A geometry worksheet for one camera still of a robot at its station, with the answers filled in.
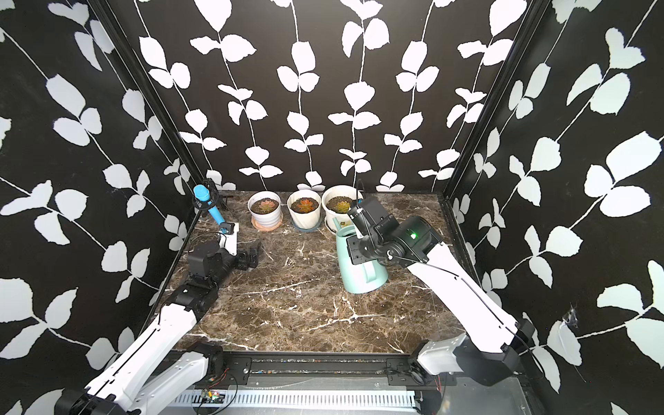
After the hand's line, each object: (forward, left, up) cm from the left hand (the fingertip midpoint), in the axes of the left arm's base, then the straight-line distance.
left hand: (246, 236), depth 80 cm
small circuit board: (-39, +8, -21) cm, 45 cm away
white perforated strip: (-41, -16, -21) cm, 49 cm away
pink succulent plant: (+24, 0, -12) cm, 27 cm away
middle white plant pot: (+16, -18, -13) cm, 28 cm away
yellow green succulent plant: (+20, -32, -10) cm, 39 cm away
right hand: (-10, -32, +10) cm, 35 cm away
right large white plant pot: (+25, -30, -12) cm, 41 cm away
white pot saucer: (+17, -26, -20) cm, 37 cm away
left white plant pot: (+18, -1, -15) cm, 24 cm away
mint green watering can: (-16, -34, +2) cm, 38 cm away
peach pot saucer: (+18, 0, -20) cm, 27 cm away
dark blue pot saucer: (+17, -17, -20) cm, 31 cm away
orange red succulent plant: (+23, -16, -12) cm, 30 cm away
